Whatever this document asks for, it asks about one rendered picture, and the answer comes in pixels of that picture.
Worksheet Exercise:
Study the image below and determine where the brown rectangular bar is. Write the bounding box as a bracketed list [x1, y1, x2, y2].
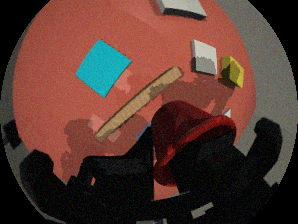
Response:
[94, 65, 182, 143]

